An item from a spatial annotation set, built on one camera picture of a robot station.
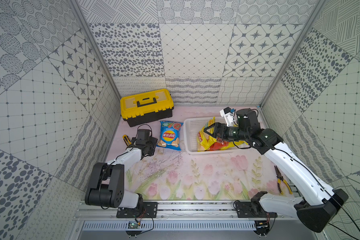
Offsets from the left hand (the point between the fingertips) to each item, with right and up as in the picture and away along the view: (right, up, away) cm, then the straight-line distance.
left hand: (156, 138), depth 93 cm
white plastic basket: (+23, +7, +9) cm, 26 cm away
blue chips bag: (+8, +2, +3) cm, 9 cm away
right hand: (+30, +5, -24) cm, 38 cm away
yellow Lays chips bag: (+30, 0, -5) cm, 30 cm away
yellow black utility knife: (-21, -2, +5) cm, 21 cm away
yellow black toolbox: (-14, +19, +4) cm, 24 cm away
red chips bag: (+38, -2, -8) cm, 39 cm away
